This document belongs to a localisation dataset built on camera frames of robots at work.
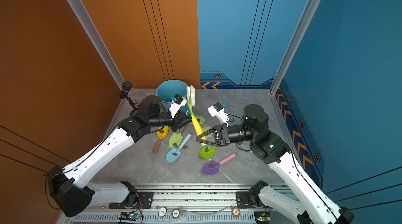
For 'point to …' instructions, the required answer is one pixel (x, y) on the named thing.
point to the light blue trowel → (172, 155)
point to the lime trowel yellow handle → (207, 152)
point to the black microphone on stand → (126, 86)
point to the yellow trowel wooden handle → (162, 133)
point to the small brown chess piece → (137, 104)
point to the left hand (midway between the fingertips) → (192, 116)
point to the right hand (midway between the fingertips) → (202, 142)
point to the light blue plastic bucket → (168, 89)
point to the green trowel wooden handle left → (176, 138)
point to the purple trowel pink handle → (211, 167)
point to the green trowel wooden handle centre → (205, 129)
